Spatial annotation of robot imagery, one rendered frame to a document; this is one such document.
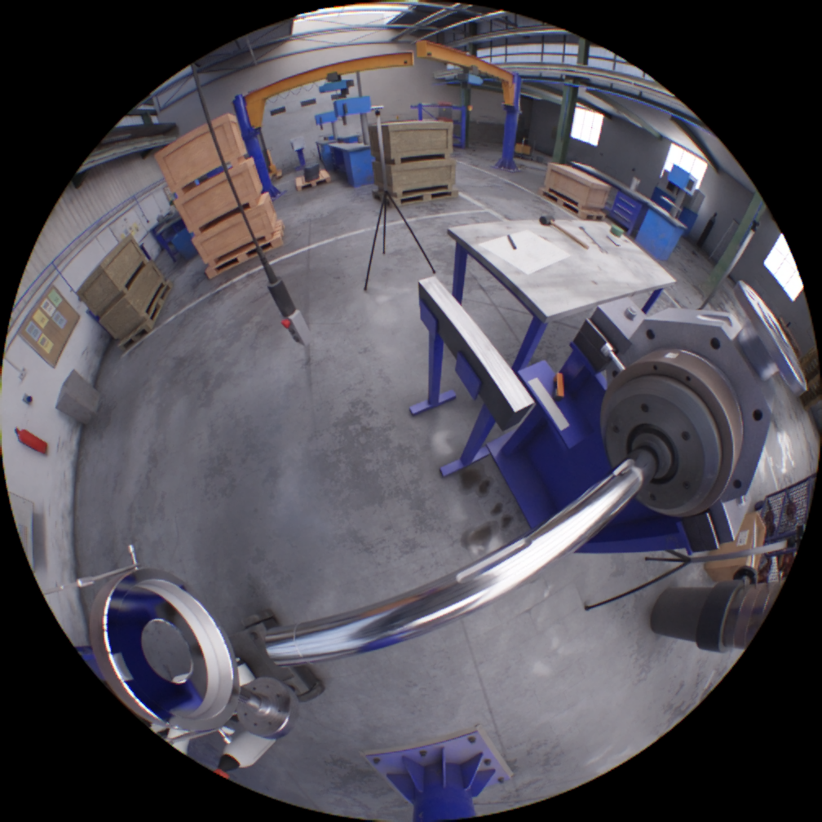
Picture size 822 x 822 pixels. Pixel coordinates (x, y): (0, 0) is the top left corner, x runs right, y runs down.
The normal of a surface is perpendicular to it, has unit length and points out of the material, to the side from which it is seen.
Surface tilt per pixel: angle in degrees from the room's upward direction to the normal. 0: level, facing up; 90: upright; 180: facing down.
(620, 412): 90
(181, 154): 90
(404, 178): 90
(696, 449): 90
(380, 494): 0
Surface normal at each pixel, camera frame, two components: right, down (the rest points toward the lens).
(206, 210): 0.36, 0.82
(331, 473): -0.04, -0.45
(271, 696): -0.36, -0.90
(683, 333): -0.91, 0.38
